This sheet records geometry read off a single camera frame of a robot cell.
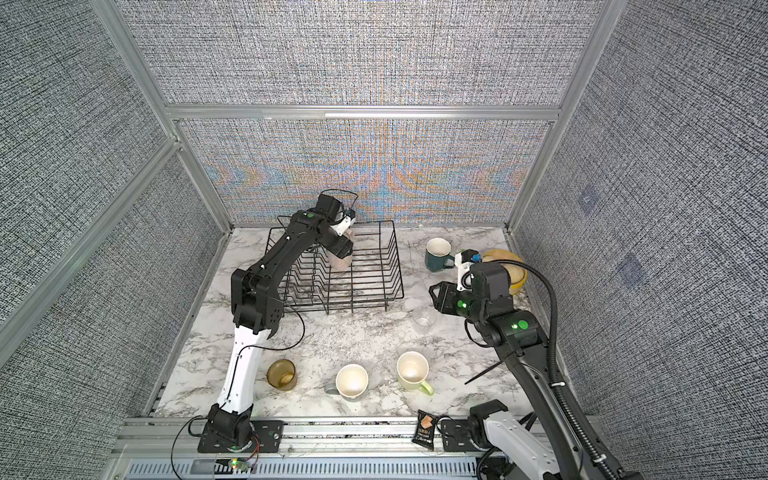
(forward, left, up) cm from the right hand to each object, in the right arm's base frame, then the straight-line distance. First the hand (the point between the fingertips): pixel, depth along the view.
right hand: (438, 283), depth 71 cm
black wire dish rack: (+19, +19, -26) cm, 37 cm away
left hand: (+27, +26, -16) cm, 41 cm away
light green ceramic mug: (-13, +5, -25) cm, 29 cm away
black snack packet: (-28, +3, -24) cm, 37 cm away
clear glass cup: (+3, +1, -25) cm, 25 cm away
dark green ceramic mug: (+21, -5, -17) cm, 27 cm away
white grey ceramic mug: (-16, +22, -26) cm, 38 cm away
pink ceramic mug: (+22, +27, -22) cm, 42 cm away
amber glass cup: (-14, +41, -24) cm, 49 cm away
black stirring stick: (-14, -14, -26) cm, 33 cm away
